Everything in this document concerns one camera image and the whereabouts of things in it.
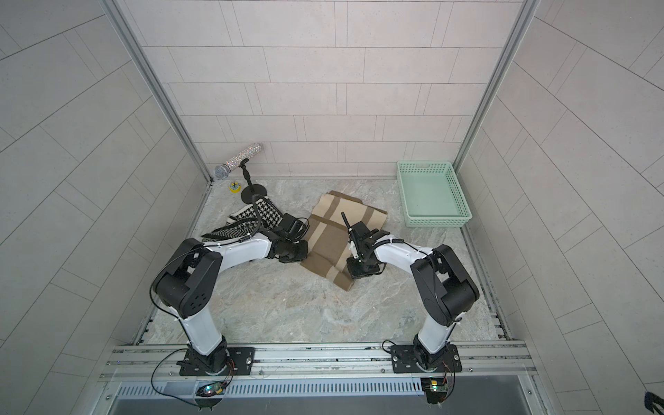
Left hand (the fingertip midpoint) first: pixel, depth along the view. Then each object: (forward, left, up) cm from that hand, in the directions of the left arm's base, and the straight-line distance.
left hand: (311, 252), depth 95 cm
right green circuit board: (-41, -36, +2) cm, 55 cm away
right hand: (-8, -16, 0) cm, 18 cm away
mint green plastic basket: (+25, -49, +5) cm, 55 cm away
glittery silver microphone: (+18, +30, +24) cm, 42 cm away
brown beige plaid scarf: (+6, -7, 0) cm, 9 cm away
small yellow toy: (+30, +36, +2) cm, 47 cm away
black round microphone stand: (+27, +27, +3) cm, 38 cm away
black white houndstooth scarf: (+8, +25, +8) cm, 27 cm away
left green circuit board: (-41, +21, +3) cm, 46 cm away
